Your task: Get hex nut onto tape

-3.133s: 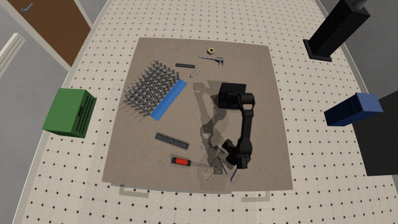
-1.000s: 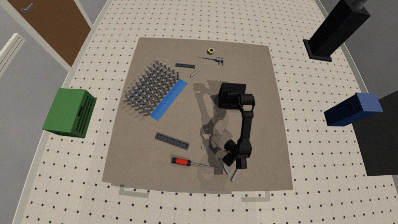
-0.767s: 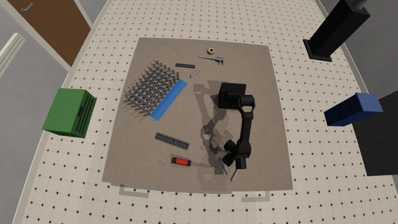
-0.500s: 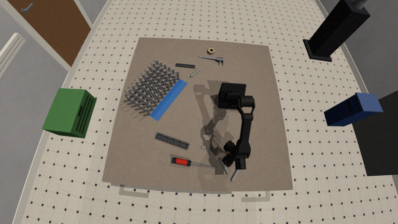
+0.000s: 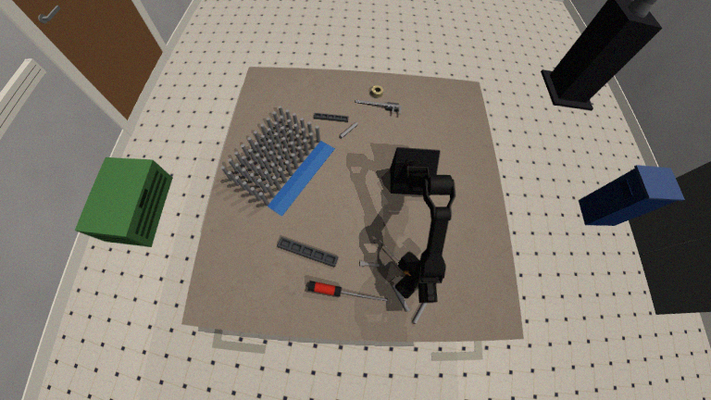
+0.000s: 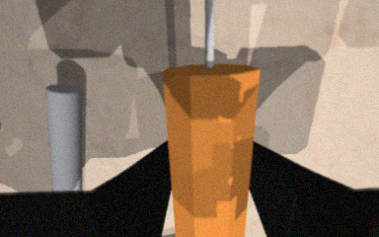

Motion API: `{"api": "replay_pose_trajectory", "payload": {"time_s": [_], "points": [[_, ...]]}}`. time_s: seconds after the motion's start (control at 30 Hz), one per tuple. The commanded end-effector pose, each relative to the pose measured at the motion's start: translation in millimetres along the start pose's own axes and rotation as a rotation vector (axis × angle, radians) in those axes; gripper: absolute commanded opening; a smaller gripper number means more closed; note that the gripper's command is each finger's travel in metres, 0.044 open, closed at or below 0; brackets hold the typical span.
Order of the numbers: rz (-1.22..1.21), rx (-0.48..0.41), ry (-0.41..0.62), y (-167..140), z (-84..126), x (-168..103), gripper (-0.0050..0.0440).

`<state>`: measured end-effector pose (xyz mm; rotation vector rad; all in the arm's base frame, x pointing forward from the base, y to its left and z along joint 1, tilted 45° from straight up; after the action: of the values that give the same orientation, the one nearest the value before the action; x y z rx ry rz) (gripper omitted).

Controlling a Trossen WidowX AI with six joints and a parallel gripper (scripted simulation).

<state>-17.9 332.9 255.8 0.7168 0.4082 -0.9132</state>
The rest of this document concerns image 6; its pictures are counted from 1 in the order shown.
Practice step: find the orange-brown tool handle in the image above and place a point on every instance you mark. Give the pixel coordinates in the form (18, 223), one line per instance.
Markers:
(211, 114)

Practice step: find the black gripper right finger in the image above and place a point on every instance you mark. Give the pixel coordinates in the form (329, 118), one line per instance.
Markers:
(294, 201)

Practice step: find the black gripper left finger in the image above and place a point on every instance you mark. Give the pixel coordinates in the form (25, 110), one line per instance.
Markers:
(138, 210)

